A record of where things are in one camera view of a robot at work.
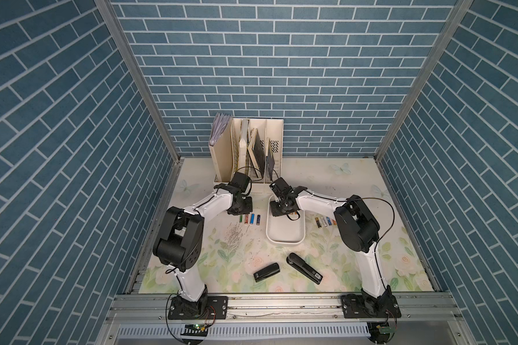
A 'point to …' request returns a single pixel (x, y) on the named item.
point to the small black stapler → (267, 272)
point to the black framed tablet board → (256, 153)
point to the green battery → (241, 218)
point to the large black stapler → (304, 268)
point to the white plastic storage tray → (282, 230)
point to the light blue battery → (252, 218)
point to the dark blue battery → (258, 220)
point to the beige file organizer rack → (230, 154)
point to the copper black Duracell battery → (316, 219)
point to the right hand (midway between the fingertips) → (275, 211)
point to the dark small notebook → (270, 162)
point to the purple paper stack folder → (219, 123)
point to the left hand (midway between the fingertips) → (252, 209)
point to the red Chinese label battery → (246, 218)
